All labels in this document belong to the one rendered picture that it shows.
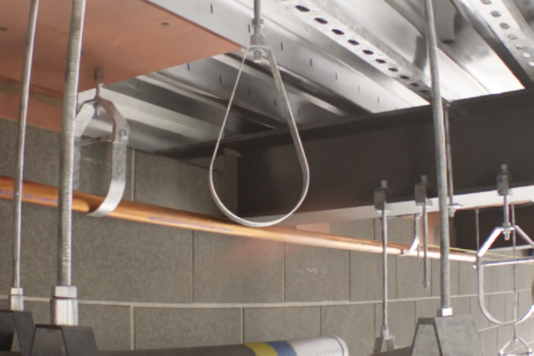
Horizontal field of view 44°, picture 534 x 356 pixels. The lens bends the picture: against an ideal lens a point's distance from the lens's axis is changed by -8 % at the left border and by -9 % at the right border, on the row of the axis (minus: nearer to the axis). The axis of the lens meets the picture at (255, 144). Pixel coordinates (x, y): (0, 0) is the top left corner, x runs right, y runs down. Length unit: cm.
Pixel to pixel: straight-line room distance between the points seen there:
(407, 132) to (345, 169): 18
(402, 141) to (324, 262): 70
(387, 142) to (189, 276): 55
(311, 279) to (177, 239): 62
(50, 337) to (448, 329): 33
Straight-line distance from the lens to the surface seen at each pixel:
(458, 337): 60
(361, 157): 166
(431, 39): 67
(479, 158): 155
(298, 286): 206
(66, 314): 43
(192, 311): 167
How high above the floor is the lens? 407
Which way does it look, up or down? 13 degrees up
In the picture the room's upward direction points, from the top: straight up
